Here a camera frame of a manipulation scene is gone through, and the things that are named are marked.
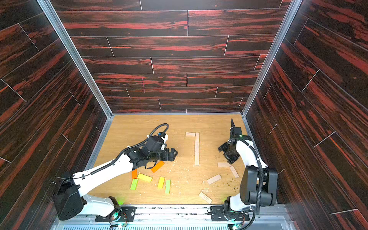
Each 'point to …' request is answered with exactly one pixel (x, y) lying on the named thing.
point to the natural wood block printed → (190, 134)
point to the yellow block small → (161, 182)
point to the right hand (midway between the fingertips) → (226, 155)
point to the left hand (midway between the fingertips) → (173, 153)
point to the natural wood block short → (224, 164)
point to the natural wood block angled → (213, 179)
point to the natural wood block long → (197, 143)
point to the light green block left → (133, 186)
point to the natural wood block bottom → (206, 198)
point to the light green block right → (167, 186)
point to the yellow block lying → (144, 177)
